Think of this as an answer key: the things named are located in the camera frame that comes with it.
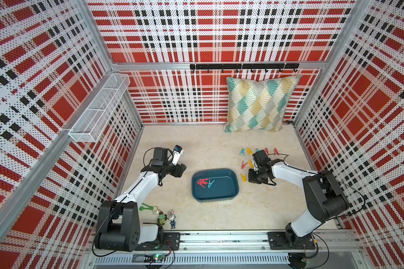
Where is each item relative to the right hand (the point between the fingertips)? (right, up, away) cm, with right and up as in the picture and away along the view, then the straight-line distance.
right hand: (252, 178), depth 92 cm
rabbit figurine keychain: (-42, -15, -14) cm, 47 cm away
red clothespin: (-28, -1, -1) cm, 28 cm away
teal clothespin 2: (-3, +14, +13) cm, 20 cm away
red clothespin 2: (+13, +15, +13) cm, 23 cm away
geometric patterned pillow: (+3, +41, +1) cm, 42 cm away
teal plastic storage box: (-15, -4, -1) cm, 16 cm away
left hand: (-39, +8, -2) cm, 40 cm away
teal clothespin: (-24, -2, -2) cm, 24 cm away
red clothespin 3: (+18, +15, +13) cm, 27 cm away
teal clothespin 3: (-2, +17, -15) cm, 23 cm away
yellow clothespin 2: (+1, +15, +13) cm, 20 cm away
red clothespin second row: (-4, +6, +6) cm, 10 cm away
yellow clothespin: (-5, 0, +1) cm, 5 cm away
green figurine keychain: (-47, -15, -14) cm, 51 cm away
